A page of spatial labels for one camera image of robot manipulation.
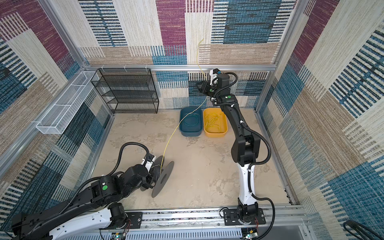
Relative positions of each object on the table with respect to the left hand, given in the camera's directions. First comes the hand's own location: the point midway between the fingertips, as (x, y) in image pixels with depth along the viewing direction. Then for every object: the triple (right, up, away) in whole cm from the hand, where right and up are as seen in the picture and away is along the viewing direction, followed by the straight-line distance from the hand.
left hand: (153, 168), depth 73 cm
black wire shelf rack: (-28, +45, +36) cm, 64 cm away
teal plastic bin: (+14, +16, +34) cm, 40 cm away
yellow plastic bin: (+35, +22, +37) cm, 55 cm away
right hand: (+22, +43, +14) cm, 50 cm away
